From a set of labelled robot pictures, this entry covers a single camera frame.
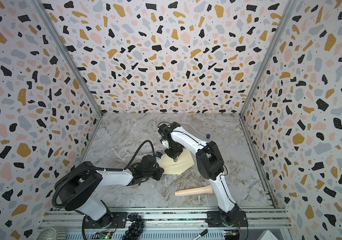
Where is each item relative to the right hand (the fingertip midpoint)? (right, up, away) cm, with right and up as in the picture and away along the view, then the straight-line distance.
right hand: (172, 154), depth 90 cm
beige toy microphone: (+17, -19, -5) cm, 26 cm away
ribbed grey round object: (-55, -33, -21) cm, 67 cm away
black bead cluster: (-15, -30, -22) cm, 40 cm away
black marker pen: (+16, -33, -19) cm, 42 cm away
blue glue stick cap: (+24, +10, +17) cm, 31 cm away
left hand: (-4, -9, -1) cm, 10 cm away
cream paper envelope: (-2, -8, +3) cm, 9 cm away
